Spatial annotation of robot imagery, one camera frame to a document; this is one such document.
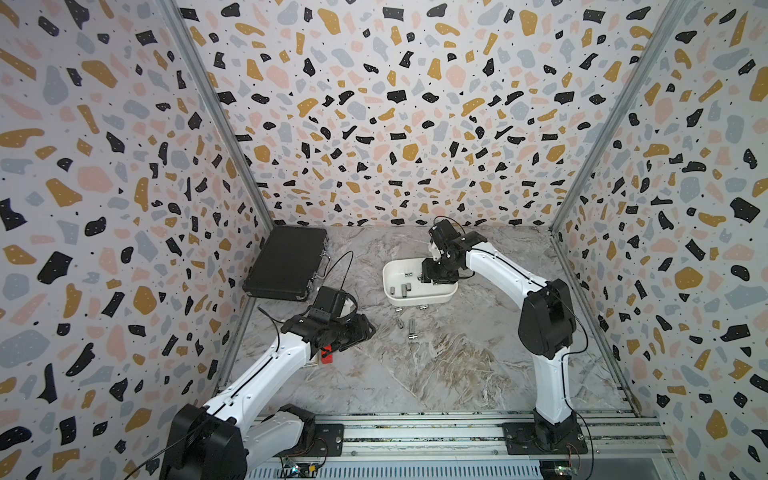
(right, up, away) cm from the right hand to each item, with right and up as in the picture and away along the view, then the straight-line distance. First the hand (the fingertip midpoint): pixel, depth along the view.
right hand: (426, 279), depth 93 cm
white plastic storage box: (-2, -6, +9) cm, 11 cm away
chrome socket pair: (-1, -10, +4) cm, 11 cm away
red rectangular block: (-29, -22, -7) cm, 37 cm away
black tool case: (-46, +6, +10) cm, 48 cm away
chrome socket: (-9, -11, +4) cm, 14 cm away
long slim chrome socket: (-4, -15, +1) cm, 16 cm away
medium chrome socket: (-8, -14, +1) cm, 16 cm away
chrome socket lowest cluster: (-4, -17, -2) cm, 18 cm away
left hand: (-15, -13, -12) cm, 24 cm away
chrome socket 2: (-5, +1, +13) cm, 14 cm away
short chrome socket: (-11, -5, +9) cm, 15 cm away
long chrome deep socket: (-7, -5, +10) cm, 13 cm away
